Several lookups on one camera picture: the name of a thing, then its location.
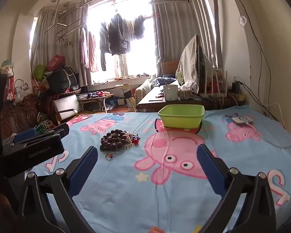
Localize cartoon pig printed bed sheet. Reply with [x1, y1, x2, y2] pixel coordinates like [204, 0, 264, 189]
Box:
[24, 104, 291, 233]

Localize white charger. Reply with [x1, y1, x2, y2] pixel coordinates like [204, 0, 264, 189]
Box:
[232, 116, 254, 126]

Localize red bag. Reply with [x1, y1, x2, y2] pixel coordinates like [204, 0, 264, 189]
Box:
[47, 55, 66, 71]

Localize hanging dark garment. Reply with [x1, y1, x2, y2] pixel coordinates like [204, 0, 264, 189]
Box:
[133, 16, 146, 40]
[99, 22, 112, 71]

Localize red and white carton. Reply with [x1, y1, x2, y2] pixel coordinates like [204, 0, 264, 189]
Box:
[0, 63, 16, 102]

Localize wooden armchair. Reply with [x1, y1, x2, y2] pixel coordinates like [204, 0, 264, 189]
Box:
[52, 94, 79, 125]

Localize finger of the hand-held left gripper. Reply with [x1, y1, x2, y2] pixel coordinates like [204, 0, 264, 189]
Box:
[27, 123, 70, 142]
[13, 127, 37, 143]

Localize chair draped with white cloth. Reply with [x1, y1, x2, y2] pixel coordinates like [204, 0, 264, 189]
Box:
[135, 79, 158, 98]

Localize wooden desk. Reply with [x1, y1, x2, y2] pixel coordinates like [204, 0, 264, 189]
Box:
[136, 84, 248, 113]

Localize hanging pink clothes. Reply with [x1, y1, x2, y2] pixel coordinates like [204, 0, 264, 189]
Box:
[79, 28, 100, 73]

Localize black power adapter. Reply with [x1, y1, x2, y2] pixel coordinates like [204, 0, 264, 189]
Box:
[231, 81, 242, 94]

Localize green plastic basin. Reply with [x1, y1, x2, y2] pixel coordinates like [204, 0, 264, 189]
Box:
[158, 104, 205, 130]

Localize small wooden table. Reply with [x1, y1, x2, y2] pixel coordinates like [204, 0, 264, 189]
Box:
[78, 92, 115, 113]

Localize white router with antennas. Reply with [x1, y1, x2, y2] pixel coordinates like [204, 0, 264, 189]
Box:
[200, 69, 230, 98]

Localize green bag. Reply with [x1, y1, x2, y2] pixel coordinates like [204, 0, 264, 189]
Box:
[33, 64, 46, 80]

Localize cloth-covered monitor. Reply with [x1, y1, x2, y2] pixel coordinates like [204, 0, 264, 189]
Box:
[176, 34, 218, 95]

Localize cardboard box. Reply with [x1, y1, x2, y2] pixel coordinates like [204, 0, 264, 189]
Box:
[161, 61, 180, 77]

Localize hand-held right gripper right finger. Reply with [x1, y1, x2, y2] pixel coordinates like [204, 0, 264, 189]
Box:
[196, 144, 277, 233]

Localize wooden high chair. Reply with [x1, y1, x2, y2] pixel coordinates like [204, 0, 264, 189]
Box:
[114, 83, 137, 112]

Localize bead necklaces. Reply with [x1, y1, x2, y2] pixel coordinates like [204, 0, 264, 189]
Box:
[121, 131, 141, 149]

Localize white enamel mug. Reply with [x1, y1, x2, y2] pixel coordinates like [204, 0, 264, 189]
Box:
[163, 84, 179, 101]

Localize black duffel bag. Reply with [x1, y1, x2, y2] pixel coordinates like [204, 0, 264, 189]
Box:
[47, 65, 79, 94]

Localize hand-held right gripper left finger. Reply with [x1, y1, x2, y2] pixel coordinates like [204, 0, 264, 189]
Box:
[22, 146, 99, 233]

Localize dark wooden bead bracelet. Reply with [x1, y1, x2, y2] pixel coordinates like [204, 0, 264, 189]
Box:
[100, 129, 127, 152]

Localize grey curtain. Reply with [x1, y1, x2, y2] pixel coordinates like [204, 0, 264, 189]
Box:
[145, 0, 224, 78]
[30, 2, 93, 88]

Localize brown patterned sofa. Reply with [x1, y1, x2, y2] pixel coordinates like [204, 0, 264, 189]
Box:
[0, 95, 42, 139]

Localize hanging dark jacket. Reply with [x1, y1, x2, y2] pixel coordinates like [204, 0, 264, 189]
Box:
[108, 13, 131, 56]

